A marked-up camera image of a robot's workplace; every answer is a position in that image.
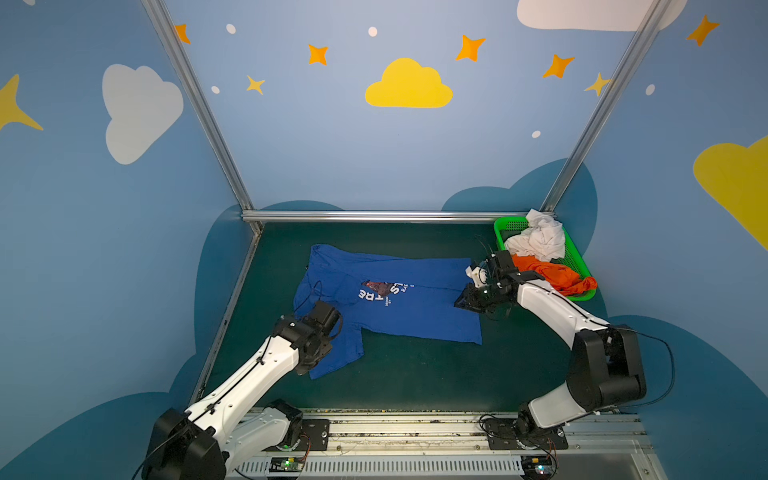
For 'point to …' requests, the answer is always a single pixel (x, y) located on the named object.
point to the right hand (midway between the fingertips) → (461, 300)
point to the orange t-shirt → (562, 279)
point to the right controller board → (537, 467)
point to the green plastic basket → (506, 227)
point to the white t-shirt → (544, 239)
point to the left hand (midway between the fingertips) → (323, 353)
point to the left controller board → (286, 463)
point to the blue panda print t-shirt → (406, 296)
